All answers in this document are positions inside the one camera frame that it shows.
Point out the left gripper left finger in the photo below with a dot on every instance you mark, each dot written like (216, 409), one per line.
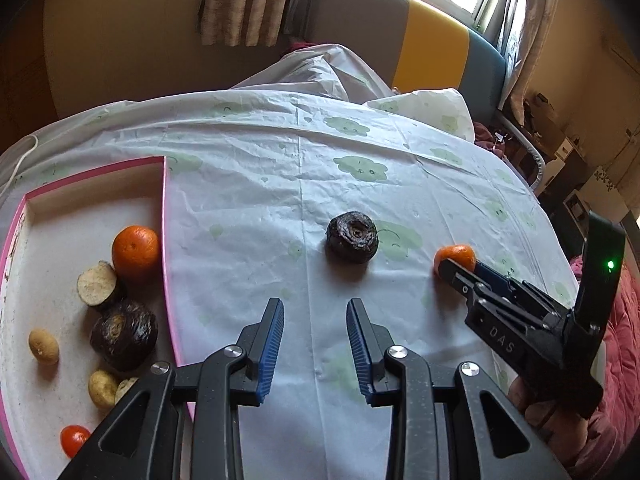
(141, 438)

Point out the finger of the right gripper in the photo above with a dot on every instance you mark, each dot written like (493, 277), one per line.
(521, 293)
(479, 298)

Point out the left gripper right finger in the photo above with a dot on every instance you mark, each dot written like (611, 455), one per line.
(447, 423)

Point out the small brown potato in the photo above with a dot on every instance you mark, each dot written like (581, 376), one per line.
(102, 388)
(43, 346)

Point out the red tomato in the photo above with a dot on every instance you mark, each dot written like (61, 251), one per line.
(72, 438)

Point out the dark wrinkled fruit front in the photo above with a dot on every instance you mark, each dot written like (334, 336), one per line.
(125, 336)

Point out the dark wrinkled fruit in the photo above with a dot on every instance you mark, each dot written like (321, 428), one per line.
(125, 336)
(352, 237)

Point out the eggplant piece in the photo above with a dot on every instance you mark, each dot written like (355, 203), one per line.
(124, 387)
(97, 287)

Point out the large orange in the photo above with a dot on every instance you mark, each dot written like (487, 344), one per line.
(136, 253)

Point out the person right hand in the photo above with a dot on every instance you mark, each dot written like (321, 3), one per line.
(565, 432)

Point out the pink blanket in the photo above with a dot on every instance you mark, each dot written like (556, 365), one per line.
(517, 239)

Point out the cluttered side shelf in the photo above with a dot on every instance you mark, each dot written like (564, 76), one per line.
(570, 187)

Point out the pink rimmed white tray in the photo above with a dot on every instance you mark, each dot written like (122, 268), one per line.
(57, 278)

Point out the white cloud print pillow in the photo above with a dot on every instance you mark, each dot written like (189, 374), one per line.
(443, 109)

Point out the white cloud print tablecloth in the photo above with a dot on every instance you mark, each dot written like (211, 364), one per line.
(255, 177)

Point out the grey yellow blue headboard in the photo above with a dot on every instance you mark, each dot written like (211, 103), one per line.
(412, 46)

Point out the right patterned curtain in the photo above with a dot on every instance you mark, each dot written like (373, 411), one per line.
(523, 33)

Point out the patterned curtain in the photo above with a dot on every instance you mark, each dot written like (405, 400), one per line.
(241, 23)
(523, 33)

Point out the left patterned curtain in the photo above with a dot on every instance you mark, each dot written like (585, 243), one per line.
(241, 23)

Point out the metal bed rail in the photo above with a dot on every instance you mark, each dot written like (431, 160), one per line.
(520, 151)

